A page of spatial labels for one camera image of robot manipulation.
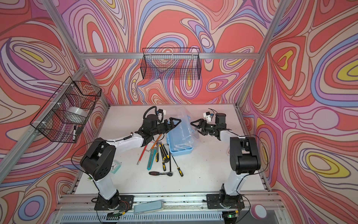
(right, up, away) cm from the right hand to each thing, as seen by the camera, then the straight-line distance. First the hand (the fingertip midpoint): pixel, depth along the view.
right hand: (193, 128), depth 90 cm
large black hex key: (-16, -18, +1) cm, 24 cm away
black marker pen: (-64, -3, -19) cm, 67 cm away
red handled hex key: (-34, -18, +1) cm, 38 cm away
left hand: (-9, +4, -6) cm, 11 cm away
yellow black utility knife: (-19, -16, 0) cm, 25 cm away
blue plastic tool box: (-8, -5, -14) cm, 17 cm away
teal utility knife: (-27, -15, +2) cm, 31 cm away
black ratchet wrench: (-23, -27, -8) cm, 36 cm away
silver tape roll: (-64, +11, -17) cm, 67 cm away
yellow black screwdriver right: (-10, -25, -5) cm, 27 cm away
